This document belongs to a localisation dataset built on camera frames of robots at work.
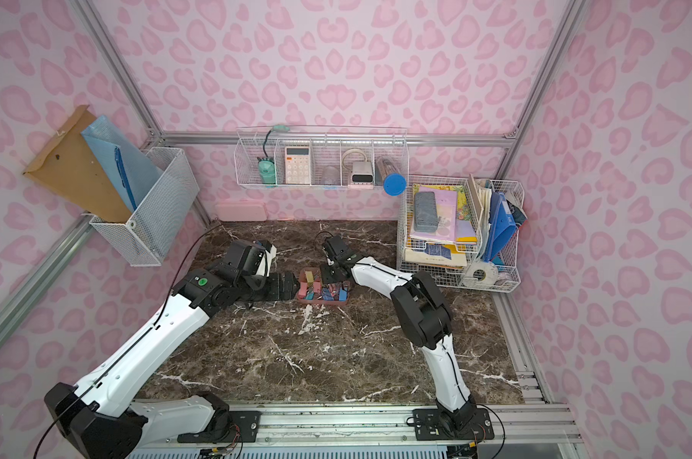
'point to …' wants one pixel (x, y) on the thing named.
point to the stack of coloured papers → (456, 222)
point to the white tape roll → (490, 278)
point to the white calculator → (297, 164)
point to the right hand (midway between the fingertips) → (326, 272)
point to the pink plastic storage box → (312, 289)
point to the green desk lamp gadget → (267, 164)
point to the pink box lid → (241, 210)
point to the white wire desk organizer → (478, 192)
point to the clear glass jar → (330, 175)
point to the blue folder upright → (502, 227)
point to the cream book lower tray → (439, 254)
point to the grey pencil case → (425, 214)
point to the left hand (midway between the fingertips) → (285, 280)
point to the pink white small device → (361, 172)
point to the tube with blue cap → (394, 180)
